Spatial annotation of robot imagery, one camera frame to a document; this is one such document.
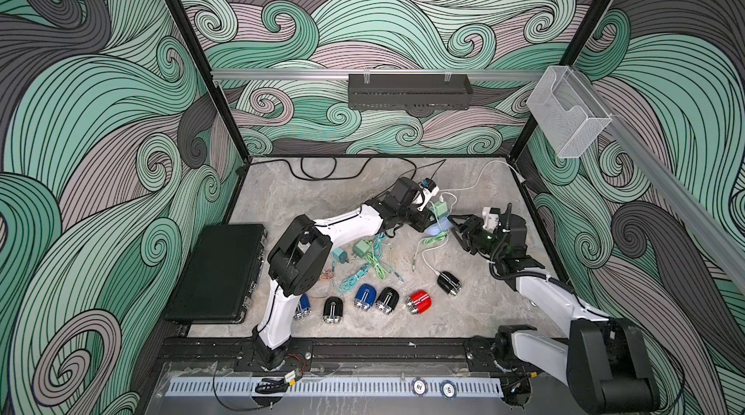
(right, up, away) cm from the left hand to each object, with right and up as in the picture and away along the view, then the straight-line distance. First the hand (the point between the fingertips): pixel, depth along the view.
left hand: (435, 213), depth 86 cm
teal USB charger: (-29, -13, +2) cm, 32 cm away
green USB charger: (-23, -12, +6) cm, 26 cm away
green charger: (+2, +1, -1) cm, 2 cm away
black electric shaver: (-15, -24, -7) cm, 29 cm away
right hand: (+3, -2, -3) cm, 4 cm away
